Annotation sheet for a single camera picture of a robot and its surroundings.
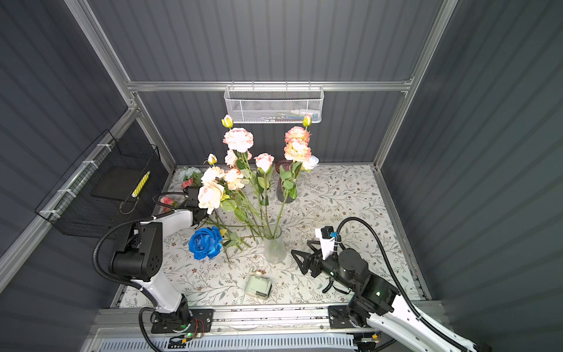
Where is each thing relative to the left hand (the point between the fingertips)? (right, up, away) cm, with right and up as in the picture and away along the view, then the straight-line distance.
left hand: (210, 203), depth 99 cm
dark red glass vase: (+34, +5, -32) cm, 47 cm away
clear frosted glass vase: (+31, -15, -19) cm, 39 cm away
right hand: (+40, -13, -30) cm, 52 cm away
